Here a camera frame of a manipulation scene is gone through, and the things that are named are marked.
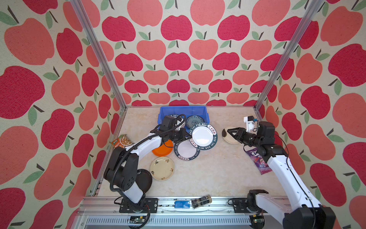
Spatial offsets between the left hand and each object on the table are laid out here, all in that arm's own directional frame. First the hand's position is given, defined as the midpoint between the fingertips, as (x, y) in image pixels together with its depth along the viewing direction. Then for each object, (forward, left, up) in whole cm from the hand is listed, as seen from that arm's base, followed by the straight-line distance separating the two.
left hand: (194, 138), depth 83 cm
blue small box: (-32, +7, -13) cm, 36 cm away
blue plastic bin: (+33, +1, -12) cm, 35 cm away
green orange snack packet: (+6, +48, -12) cm, 50 cm away
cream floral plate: (-12, +20, -16) cm, 28 cm away
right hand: (-1, -21, +8) cm, 22 cm away
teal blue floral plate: (+26, -2, -14) cm, 30 cm away
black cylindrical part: (-31, -1, -13) cm, 34 cm away
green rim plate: (-3, +7, +17) cm, 18 cm away
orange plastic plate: (0, +19, -13) cm, 23 cm away
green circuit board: (-38, +30, -17) cm, 51 cm away
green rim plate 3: (-1, +6, -15) cm, 16 cm away
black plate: (-20, +29, -12) cm, 37 cm away
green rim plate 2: (+2, -7, -2) cm, 8 cm away
